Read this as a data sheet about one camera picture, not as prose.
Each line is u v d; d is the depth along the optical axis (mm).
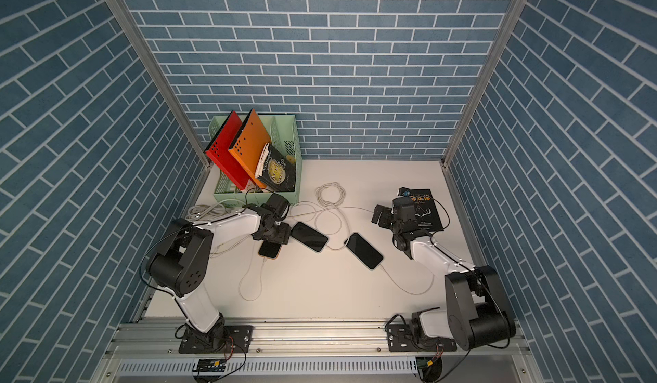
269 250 894
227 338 717
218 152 849
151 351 726
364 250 912
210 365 722
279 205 788
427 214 1019
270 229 724
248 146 914
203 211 989
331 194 1085
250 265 889
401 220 692
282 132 1052
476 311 423
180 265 480
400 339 736
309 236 940
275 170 970
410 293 836
